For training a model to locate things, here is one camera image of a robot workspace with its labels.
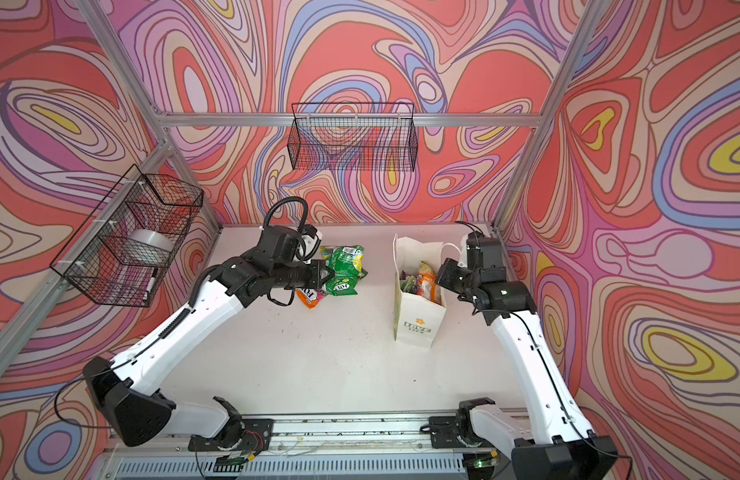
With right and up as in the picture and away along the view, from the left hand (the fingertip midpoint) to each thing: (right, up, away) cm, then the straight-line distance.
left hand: (336, 271), depth 72 cm
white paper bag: (+20, -7, -2) cm, 22 cm away
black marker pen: (-46, -4, -1) cm, 46 cm away
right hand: (+26, -2, +2) cm, 26 cm away
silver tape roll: (-44, +7, -3) cm, 44 cm away
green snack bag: (+3, +1, +1) cm, 3 cm away
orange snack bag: (+24, -4, +10) cm, 26 cm away
